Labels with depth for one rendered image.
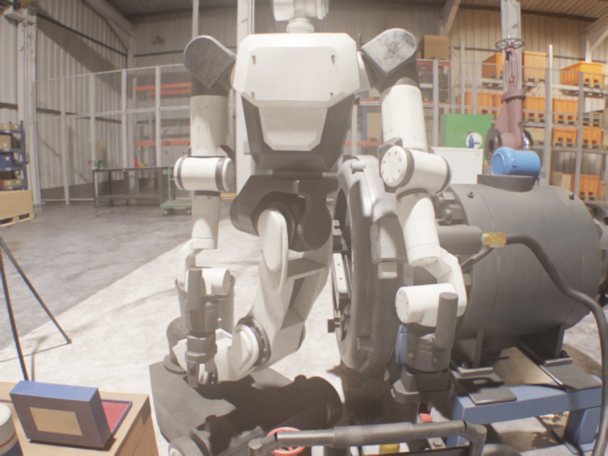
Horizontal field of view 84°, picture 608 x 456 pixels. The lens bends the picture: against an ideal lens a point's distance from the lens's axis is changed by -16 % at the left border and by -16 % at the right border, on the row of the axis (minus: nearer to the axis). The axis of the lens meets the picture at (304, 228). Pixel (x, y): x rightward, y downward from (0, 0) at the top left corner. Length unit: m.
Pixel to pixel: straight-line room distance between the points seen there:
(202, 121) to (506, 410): 1.21
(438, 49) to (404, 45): 12.67
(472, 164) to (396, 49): 4.46
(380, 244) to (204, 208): 0.42
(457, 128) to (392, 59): 7.76
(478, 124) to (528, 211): 7.41
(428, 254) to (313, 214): 0.28
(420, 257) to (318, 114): 0.35
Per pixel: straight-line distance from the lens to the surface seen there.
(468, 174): 5.28
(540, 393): 1.45
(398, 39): 0.90
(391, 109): 0.84
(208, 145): 0.94
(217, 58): 0.94
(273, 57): 0.85
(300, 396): 1.35
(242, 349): 1.07
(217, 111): 0.95
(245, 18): 9.30
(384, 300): 1.06
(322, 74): 0.83
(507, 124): 5.80
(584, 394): 1.55
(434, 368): 0.76
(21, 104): 11.80
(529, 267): 1.34
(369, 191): 1.12
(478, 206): 1.32
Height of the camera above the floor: 0.97
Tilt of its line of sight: 10 degrees down
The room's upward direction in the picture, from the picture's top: straight up
